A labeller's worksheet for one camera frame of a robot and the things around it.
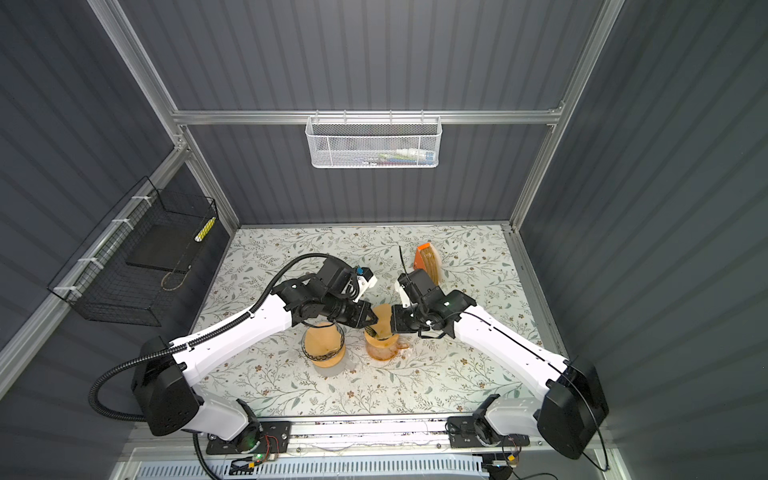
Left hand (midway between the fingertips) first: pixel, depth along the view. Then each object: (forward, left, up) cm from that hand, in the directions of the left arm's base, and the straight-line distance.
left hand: (379, 320), depth 76 cm
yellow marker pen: (+22, +48, +10) cm, 54 cm away
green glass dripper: (-1, 0, -4) cm, 5 cm away
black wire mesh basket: (+12, +60, +11) cm, 62 cm away
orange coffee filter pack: (+26, -17, -8) cm, 32 cm away
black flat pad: (+20, +55, +10) cm, 60 cm away
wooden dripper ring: (-3, 0, -7) cm, 8 cm away
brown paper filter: (+1, -1, +1) cm, 2 cm away
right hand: (0, -4, -3) cm, 5 cm away
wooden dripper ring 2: (-7, +12, -7) cm, 16 cm away
